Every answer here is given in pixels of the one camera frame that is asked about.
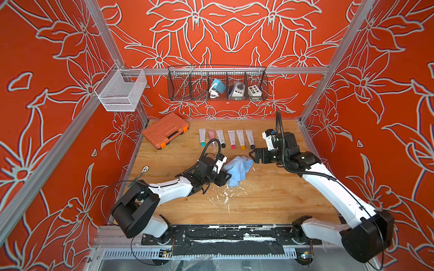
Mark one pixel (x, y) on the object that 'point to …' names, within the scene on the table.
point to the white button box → (254, 91)
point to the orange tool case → (166, 129)
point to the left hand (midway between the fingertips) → (228, 172)
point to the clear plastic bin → (121, 90)
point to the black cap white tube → (220, 135)
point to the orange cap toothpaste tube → (241, 137)
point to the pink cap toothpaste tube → (232, 138)
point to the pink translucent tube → (212, 135)
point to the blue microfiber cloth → (237, 167)
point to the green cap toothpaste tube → (202, 132)
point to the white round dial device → (238, 90)
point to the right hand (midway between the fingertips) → (253, 152)
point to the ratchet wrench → (144, 169)
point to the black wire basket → (192, 83)
